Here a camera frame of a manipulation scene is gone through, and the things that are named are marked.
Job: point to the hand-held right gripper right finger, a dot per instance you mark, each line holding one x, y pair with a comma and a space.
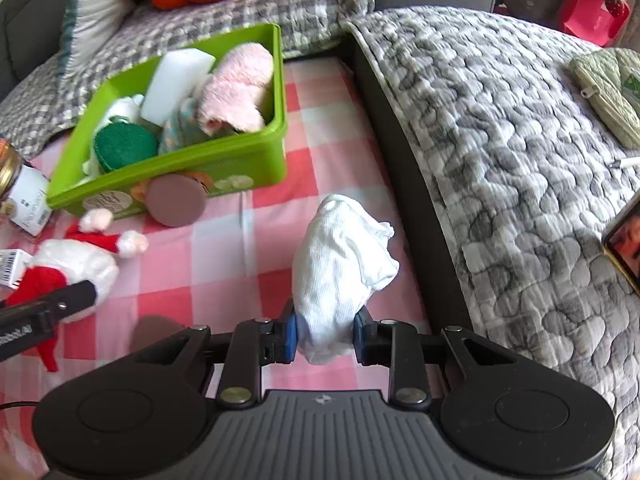
361, 340

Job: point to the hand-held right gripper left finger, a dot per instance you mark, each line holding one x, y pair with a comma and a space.
290, 337

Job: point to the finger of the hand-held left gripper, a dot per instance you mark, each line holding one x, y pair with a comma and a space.
60, 300

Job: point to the red and white santa plush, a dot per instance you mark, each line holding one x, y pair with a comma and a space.
75, 260

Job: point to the white sock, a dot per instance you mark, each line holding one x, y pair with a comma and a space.
340, 270

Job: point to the green plastic box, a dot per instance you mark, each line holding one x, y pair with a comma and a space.
240, 160

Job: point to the light green towel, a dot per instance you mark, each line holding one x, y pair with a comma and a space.
175, 130

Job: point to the white sponge block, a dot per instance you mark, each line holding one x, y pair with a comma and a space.
175, 80

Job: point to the brown round pad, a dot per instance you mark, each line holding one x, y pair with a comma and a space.
155, 332
175, 200

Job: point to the glass jar with gold lid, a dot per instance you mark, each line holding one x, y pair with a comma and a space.
30, 200

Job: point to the red and white checked cloth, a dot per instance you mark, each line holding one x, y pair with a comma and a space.
325, 135

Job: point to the grey quilted cover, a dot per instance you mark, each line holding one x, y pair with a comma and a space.
500, 160

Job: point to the smartphone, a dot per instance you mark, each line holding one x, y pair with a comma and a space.
625, 245

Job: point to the teal patterned pillow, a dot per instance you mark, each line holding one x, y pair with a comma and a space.
95, 10

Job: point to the grey checkered cushion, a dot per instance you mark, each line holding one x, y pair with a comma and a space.
310, 15

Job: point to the green quilted pouch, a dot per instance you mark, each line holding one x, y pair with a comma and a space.
610, 95

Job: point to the red box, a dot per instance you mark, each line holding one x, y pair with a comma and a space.
585, 10

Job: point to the red strawberry charm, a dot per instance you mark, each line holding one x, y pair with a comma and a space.
618, 4

